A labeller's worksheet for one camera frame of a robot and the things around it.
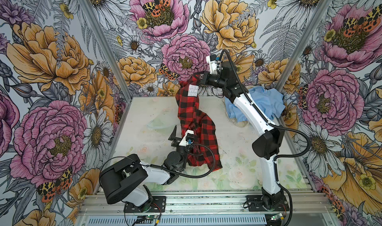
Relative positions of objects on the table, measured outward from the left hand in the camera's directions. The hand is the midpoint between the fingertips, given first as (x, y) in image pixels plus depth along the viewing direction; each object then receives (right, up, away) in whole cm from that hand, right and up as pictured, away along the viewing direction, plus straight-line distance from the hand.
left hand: (184, 130), depth 80 cm
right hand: (+5, +27, -3) cm, 27 cm away
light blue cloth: (+56, +16, +25) cm, 63 cm away
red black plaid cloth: (+4, +6, +7) cm, 10 cm away
